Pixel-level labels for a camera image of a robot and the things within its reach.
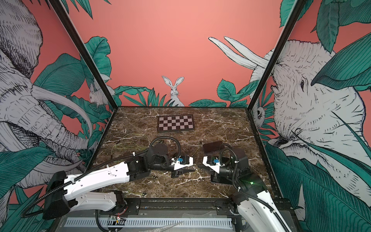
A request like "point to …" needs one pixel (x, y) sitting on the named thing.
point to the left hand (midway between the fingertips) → (194, 164)
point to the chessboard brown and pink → (171, 123)
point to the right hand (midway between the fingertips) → (200, 163)
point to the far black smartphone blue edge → (213, 146)
